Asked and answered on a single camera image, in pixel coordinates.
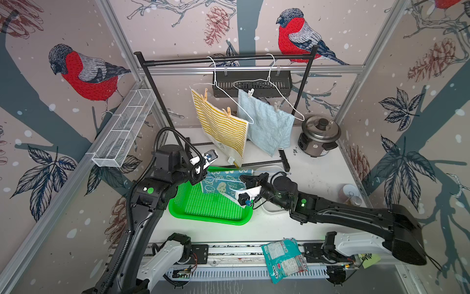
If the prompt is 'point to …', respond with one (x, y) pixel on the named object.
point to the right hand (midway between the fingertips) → (245, 169)
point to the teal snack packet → (283, 258)
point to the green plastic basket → (189, 203)
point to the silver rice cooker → (319, 135)
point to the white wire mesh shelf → (126, 121)
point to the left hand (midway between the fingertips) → (208, 154)
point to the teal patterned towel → (227, 182)
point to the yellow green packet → (373, 260)
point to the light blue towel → (268, 128)
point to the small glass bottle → (356, 201)
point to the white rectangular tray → (267, 206)
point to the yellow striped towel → (227, 131)
